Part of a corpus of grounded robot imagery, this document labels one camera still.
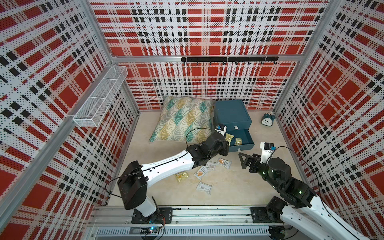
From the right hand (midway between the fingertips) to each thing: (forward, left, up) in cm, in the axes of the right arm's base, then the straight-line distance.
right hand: (247, 155), depth 72 cm
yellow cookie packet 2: (+9, +8, +1) cm, 13 cm away
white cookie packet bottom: (-9, +21, -20) cm, 31 cm away
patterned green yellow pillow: (+28, +33, -6) cm, 44 cm away
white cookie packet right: (+5, +8, -20) cm, 22 cm away
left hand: (+8, +8, -1) cm, 11 cm away
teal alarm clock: (+37, -26, -17) cm, 48 cm away
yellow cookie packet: (+15, 0, -12) cm, 19 cm away
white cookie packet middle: (-1, +23, -19) cm, 30 cm away
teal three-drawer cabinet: (+28, +2, -2) cm, 29 cm away
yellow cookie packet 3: (-4, +35, -19) cm, 40 cm away
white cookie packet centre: (+4, +17, -21) cm, 27 cm away
